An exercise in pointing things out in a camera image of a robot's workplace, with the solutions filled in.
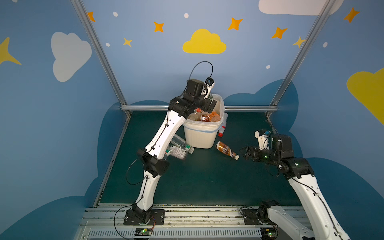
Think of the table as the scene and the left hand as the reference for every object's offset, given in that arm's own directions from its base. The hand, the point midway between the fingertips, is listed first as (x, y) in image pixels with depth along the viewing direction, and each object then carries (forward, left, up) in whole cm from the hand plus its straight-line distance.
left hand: (209, 96), depth 76 cm
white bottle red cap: (+7, -14, -36) cm, 39 cm away
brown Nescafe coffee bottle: (-11, -13, -34) cm, 38 cm away
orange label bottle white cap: (-5, -4, -10) cm, 12 cm away
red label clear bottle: (+4, +6, -19) cm, 20 cm away
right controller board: (-55, -30, -40) cm, 74 cm away
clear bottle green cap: (-5, +17, -36) cm, 40 cm away
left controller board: (-55, +31, -40) cm, 75 cm away
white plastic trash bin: (-8, +1, -23) cm, 24 cm away
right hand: (-22, -20, -15) cm, 34 cm away
